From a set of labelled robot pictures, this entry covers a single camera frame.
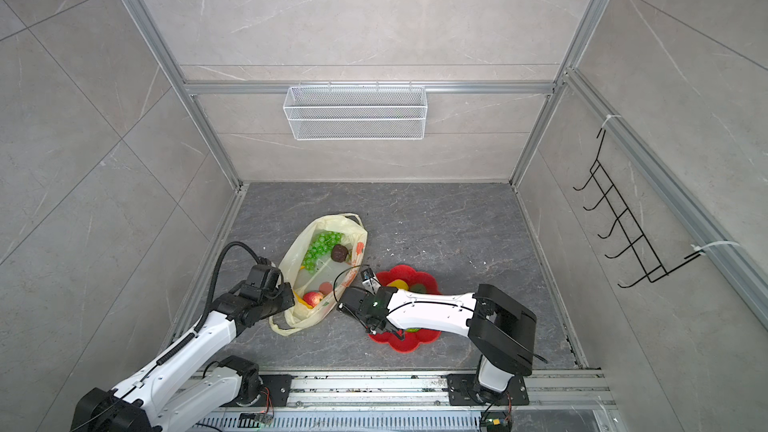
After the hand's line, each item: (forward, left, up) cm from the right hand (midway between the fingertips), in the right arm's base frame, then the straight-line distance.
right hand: (382, 306), depth 84 cm
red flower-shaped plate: (-9, -9, 0) cm, 12 cm away
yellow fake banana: (+2, +23, +1) cm, 23 cm away
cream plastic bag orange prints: (+14, +26, +9) cm, 31 cm away
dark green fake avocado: (+6, -11, -2) cm, 13 cm away
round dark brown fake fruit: (+18, +14, +1) cm, 23 cm away
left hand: (+5, +27, +3) cm, 27 cm away
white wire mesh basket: (+58, +8, +26) cm, 64 cm away
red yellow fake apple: (+2, +20, +1) cm, 20 cm away
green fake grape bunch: (+20, +20, +1) cm, 28 cm away
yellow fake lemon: (+6, -5, +1) cm, 8 cm away
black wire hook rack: (-1, -59, +26) cm, 64 cm away
